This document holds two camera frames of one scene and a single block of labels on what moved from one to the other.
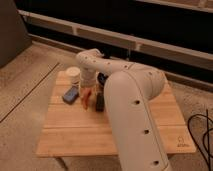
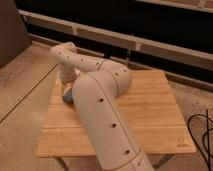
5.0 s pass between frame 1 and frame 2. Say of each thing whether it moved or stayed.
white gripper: moved
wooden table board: stayed
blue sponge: stayed
